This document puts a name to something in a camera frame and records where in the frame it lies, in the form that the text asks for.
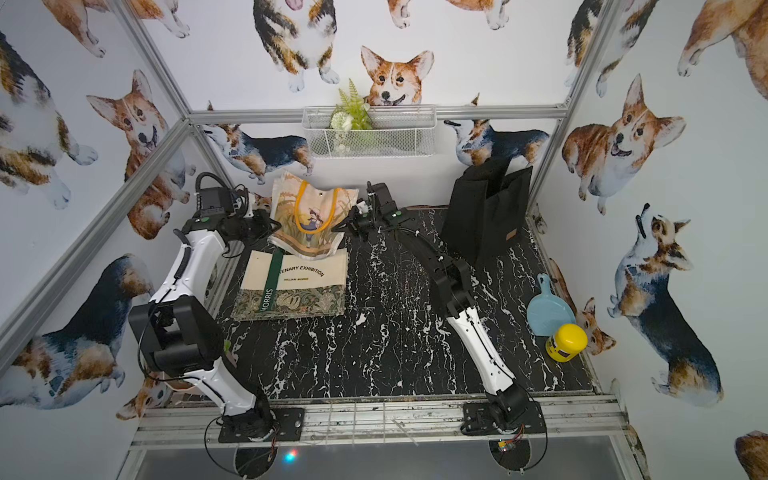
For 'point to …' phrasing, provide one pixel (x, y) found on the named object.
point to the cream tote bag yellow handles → (307, 215)
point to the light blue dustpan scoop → (547, 311)
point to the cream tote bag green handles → (277, 284)
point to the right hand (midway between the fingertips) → (323, 230)
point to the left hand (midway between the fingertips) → (284, 217)
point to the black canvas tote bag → (486, 207)
